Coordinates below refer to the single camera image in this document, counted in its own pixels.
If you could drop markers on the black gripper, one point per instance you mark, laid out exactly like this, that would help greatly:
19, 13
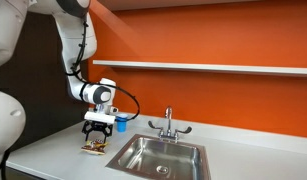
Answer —
97, 125

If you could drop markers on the brown yellow chips packet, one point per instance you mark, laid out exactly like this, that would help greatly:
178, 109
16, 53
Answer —
94, 146

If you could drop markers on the blue plastic cup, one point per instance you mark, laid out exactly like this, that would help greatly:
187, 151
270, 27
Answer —
121, 123

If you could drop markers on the stainless steel sink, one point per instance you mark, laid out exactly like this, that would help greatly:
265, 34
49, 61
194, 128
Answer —
159, 160

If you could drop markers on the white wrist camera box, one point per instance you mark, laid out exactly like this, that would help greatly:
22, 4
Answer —
99, 117

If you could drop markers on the white wall shelf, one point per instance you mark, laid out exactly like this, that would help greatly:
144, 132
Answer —
206, 67

